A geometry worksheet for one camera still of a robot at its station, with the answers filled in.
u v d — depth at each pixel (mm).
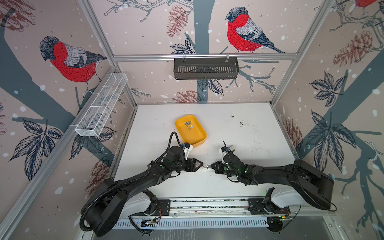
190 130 1041
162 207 729
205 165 871
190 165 714
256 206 729
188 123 1082
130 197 482
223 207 745
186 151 766
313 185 434
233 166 671
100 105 777
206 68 1035
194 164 725
